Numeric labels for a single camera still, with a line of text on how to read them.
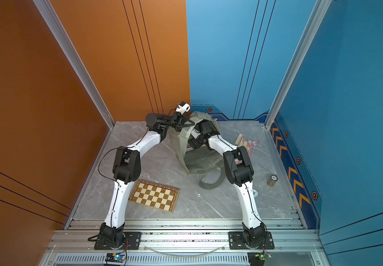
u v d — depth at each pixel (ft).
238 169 1.98
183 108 2.65
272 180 2.85
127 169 2.07
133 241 2.39
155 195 2.78
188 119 2.59
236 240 2.40
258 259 2.32
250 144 3.49
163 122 2.51
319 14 2.34
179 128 2.56
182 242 2.48
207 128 2.78
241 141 3.59
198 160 3.06
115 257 2.33
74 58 2.79
